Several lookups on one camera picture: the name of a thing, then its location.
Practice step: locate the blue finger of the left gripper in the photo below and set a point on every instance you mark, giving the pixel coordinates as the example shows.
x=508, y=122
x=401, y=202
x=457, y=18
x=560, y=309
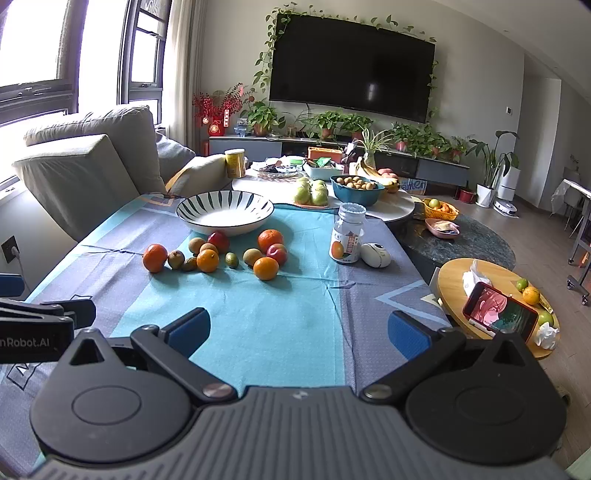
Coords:
x=11, y=285

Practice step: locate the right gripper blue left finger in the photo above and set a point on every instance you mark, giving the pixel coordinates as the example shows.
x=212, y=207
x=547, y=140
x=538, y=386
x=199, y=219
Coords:
x=167, y=351

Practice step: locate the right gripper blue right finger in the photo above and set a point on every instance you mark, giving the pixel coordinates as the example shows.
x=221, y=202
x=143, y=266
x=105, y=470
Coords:
x=427, y=352

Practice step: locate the red plum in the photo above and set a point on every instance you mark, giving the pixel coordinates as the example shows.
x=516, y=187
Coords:
x=278, y=252
x=220, y=241

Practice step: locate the large dimpled orange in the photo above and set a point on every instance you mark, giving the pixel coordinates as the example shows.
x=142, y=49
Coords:
x=268, y=238

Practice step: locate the small orange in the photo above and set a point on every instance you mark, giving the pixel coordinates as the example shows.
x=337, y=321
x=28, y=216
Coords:
x=207, y=260

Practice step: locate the red smartphone on stand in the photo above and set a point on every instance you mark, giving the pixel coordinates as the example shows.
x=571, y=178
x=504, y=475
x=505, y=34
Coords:
x=492, y=312

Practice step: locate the crumpled white tissue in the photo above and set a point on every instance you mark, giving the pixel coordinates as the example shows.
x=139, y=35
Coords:
x=472, y=277

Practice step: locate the brown longan fruit left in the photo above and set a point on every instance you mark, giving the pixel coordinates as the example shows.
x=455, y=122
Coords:
x=175, y=259

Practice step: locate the brown longan fruit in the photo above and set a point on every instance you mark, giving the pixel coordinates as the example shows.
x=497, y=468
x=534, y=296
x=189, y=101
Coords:
x=175, y=259
x=195, y=244
x=250, y=256

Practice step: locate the white egg-shaped gadget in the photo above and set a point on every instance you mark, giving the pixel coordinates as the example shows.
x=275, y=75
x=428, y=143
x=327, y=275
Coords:
x=375, y=255

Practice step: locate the brown longan fruit upper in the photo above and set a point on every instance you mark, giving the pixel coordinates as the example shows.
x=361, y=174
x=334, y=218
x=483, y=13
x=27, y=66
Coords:
x=195, y=244

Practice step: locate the small green fruit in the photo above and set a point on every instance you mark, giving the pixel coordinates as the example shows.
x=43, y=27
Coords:
x=231, y=260

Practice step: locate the blue patterned tablecloth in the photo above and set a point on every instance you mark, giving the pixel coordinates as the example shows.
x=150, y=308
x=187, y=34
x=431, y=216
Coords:
x=317, y=323

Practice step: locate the orange on side table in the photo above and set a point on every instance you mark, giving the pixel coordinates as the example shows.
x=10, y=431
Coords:
x=531, y=295

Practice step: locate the dark marble round table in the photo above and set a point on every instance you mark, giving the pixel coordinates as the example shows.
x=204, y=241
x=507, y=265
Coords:
x=428, y=252

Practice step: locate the pink shallow dish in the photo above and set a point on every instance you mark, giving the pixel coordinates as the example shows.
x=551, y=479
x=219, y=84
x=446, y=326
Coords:
x=442, y=229

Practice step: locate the brown longan fruit right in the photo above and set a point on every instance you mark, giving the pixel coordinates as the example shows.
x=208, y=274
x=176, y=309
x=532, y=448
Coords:
x=250, y=256

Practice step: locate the grey sofa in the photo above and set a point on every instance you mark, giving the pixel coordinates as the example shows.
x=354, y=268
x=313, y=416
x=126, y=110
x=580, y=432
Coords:
x=82, y=168

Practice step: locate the clear vitamin bottle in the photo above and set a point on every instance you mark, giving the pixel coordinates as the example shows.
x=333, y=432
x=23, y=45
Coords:
x=347, y=233

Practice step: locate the yellow fruit basket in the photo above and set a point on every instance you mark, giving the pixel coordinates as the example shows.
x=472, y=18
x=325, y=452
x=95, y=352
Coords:
x=439, y=209

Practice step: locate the white round coffee table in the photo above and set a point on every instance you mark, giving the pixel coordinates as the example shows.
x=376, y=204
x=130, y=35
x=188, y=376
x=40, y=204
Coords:
x=288, y=188

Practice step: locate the striped white ceramic bowl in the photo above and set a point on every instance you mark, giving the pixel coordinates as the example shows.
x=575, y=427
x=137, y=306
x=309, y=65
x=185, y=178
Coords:
x=230, y=212

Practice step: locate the banana bunch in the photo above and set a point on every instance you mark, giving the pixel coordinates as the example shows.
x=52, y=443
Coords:
x=389, y=180

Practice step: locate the blue bowl of longans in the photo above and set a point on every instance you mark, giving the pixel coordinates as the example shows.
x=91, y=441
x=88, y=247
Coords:
x=356, y=188

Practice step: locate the white robot vacuum dock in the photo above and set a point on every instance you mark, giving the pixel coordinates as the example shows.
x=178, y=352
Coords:
x=505, y=193

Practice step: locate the beige cushion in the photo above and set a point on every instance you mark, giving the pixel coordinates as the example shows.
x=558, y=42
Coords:
x=199, y=175

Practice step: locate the tray of green apples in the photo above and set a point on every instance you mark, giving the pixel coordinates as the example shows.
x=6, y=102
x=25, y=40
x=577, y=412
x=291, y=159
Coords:
x=311, y=193

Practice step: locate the white potted tall plant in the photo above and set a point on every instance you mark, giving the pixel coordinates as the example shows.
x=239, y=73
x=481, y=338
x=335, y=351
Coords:
x=496, y=165

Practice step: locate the light blue snack tray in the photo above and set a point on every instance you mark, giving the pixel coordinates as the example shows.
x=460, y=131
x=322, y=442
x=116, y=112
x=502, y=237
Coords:
x=322, y=168

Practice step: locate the yellow tin can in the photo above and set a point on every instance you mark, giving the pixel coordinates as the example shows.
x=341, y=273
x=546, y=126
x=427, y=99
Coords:
x=235, y=163

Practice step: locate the glass plate of snacks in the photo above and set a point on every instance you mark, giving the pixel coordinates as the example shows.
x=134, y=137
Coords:
x=276, y=169

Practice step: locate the metal trolley desk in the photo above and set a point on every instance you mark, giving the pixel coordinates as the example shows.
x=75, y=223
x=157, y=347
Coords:
x=580, y=243

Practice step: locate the orange box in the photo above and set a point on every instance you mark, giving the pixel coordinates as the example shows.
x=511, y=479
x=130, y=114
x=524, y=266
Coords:
x=315, y=153

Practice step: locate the wall power socket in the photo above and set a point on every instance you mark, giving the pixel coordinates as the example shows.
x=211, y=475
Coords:
x=10, y=249

